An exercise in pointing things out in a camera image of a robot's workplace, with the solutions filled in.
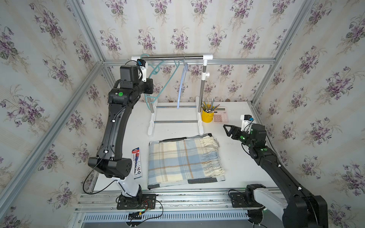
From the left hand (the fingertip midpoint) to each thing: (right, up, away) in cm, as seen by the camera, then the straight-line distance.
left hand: (154, 81), depth 70 cm
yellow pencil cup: (+32, -19, +32) cm, 49 cm away
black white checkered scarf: (+22, -45, +16) cm, 53 cm away
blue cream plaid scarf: (+22, -45, +16) cm, 53 cm away
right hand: (+42, -24, +10) cm, 49 cm away
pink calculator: (+45, -17, +39) cm, 62 cm away
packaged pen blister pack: (-14, -47, +15) cm, 51 cm away
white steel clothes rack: (+26, -7, +28) cm, 39 cm away
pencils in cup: (+34, -12, +34) cm, 49 cm away
